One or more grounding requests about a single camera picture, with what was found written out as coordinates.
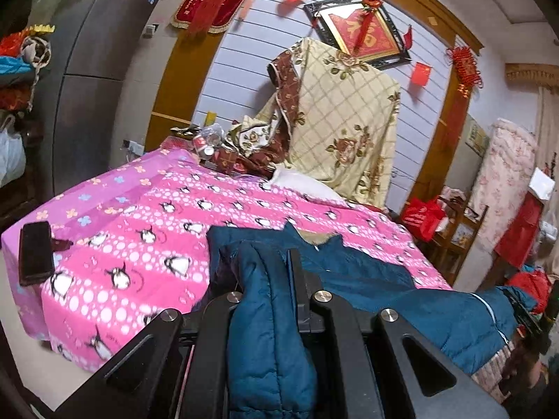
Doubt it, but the teal puffer jacket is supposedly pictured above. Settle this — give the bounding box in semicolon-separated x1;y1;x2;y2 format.
205;222;539;419

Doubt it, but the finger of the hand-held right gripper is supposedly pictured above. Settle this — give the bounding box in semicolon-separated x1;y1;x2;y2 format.
507;288;552;355

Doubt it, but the black phone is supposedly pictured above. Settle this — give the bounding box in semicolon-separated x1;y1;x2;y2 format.
18;221;74;287

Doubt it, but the cream floral quilt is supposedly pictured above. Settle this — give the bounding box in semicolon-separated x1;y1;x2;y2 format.
227;37;402;208

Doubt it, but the pink floral curtain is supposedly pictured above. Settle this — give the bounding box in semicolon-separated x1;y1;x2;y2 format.
468;118;539;256

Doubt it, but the red clothes heap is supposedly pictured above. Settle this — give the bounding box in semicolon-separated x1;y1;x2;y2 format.
506;270;553;313

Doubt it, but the wooden chair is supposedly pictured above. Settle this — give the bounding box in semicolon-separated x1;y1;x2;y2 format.
426;196;489;286

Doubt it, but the grey refrigerator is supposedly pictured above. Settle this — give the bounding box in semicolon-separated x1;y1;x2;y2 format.
35;0;164;197

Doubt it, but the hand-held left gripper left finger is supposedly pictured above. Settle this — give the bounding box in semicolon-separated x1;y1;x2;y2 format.
55;292;245;419

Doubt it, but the white plastic bag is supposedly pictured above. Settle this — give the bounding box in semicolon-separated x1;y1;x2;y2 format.
0;114;28;188

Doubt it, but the small wall picture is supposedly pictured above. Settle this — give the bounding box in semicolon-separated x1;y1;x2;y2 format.
464;123;491;159

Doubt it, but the white box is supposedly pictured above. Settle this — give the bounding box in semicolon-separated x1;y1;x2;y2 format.
528;167;556;204

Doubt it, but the clear bag of bottles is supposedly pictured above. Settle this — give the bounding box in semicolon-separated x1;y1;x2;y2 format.
192;123;228;160

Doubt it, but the pink penguin print blanket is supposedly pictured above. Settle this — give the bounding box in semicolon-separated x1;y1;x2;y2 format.
39;150;452;374

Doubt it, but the pile of colourful cloth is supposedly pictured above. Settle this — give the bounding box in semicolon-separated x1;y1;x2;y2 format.
0;23;57;112

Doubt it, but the wooden arch frame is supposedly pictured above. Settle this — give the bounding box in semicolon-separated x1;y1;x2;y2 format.
144;0;486;210

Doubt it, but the red hanging cloth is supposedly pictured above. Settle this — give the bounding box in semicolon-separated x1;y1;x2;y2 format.
495;191;543;269

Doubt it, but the white pillow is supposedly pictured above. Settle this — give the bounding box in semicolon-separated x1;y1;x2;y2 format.
267;169;346;204

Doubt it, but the framed red picture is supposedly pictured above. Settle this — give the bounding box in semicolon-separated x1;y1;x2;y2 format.
303;0;412;71

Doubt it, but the red shopping bag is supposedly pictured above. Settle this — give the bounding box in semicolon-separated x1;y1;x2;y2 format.
399;197;447;242

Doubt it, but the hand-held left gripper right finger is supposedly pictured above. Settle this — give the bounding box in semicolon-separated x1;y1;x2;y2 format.
286;249;508;419

